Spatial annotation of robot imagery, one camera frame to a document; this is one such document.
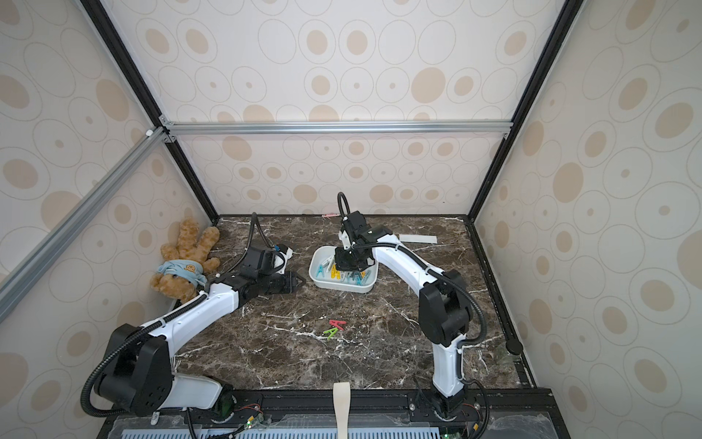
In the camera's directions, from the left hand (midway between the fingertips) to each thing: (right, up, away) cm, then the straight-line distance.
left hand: (309, 279), depth 85 cm
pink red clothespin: (+9, -15, +4) cm, 18 cm away
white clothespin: (+4, +4, +18) cm, 19 cm away
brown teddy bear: (-43, +3, +8) cm, 44 cm away
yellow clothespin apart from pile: (+7, 0, +16) cm, 17 cm away
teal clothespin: (+1, +1, +16) cm, 16 cm away
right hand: (+12, +4, +5) cm, 14 cm away
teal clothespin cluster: (+16, -2, +15) cm, 22 cm away
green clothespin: (+7, -17, +3) cm, 19 cm away
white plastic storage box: (+3, -1, +16) cm, 16 cm away
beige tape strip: (+10, -31, -8) cm, 34 cm away
